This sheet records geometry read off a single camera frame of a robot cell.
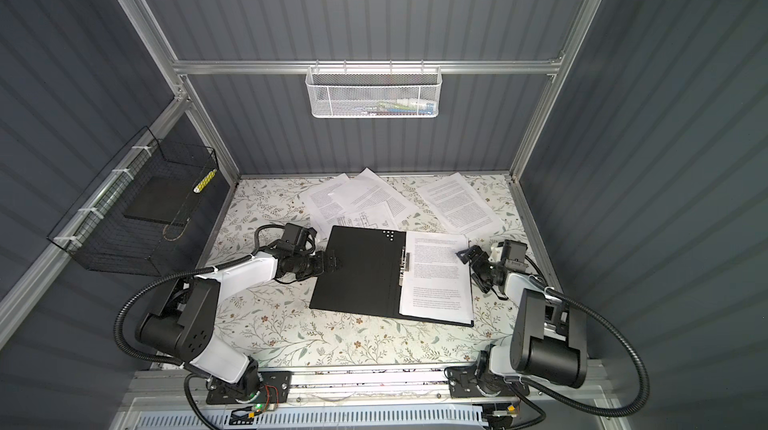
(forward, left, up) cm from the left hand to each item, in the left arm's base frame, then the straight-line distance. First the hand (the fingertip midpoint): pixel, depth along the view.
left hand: (331, 267), depth 92 cm
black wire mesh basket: (-5, +46, +30) cm, 55 cm away
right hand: (-2, -43, +1) cm, 43 cm away
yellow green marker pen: (+15, +32, +25) cm, 43 cm away
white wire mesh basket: (+70, -16, +20) cm, 75 cm away
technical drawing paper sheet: (+22, -15, -2) cm, 26 cm away
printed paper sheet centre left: (+27, +5, -2) cm, 27 cm away
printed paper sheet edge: (-7, -33, -2) cm, 34 cm away
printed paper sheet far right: (+25, -46, -3) cm, 53 cm away
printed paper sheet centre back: (+34, -12, -1) cm, 36 cm away
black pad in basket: (+10, +42, +24) cm, 49 cm away
